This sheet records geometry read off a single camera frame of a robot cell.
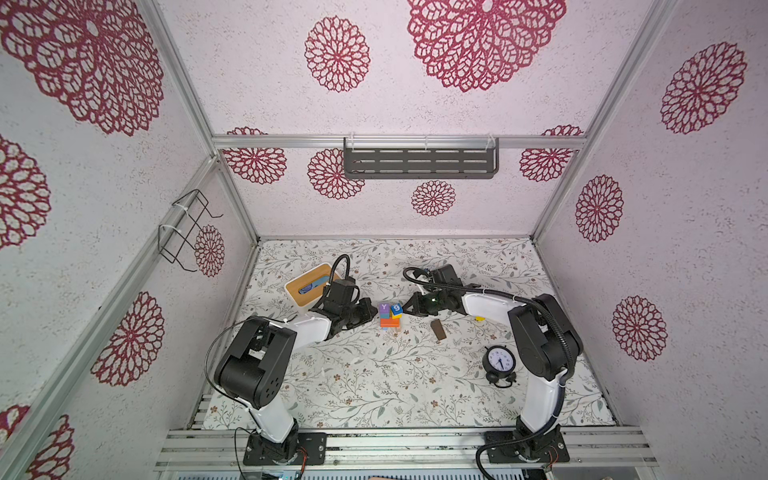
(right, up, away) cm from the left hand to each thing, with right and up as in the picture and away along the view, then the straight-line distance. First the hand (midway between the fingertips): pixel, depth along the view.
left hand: (377, 314), depth 94 cm
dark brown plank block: (+19, -5, +1) cm, 20 cm away
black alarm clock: (+35, -13, -8) cm, 38 cm away
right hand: (+8, +3, -1) cm, 8 cm away
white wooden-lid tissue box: (-24, +8, +7) cm, 26 cm away
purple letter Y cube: (+2, +2, -4) cm, 5 cm away
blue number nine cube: (+6, +2, -4) cm, 7 cm away
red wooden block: (+4, -3, 0) cm, 5 cm away
